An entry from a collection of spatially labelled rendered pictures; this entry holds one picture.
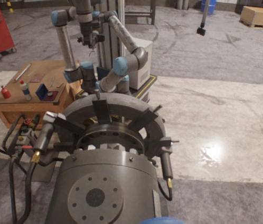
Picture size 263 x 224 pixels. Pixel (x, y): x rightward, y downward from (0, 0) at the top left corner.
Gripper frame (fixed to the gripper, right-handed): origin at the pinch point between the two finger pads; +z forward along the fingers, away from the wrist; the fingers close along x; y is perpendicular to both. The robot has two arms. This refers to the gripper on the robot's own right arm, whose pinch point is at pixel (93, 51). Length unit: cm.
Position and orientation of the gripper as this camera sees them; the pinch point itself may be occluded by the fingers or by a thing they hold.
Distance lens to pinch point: 125.3
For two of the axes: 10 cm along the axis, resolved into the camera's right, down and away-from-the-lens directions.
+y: -10.0, 0.1, -0.1
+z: 0.0, 7.3, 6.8
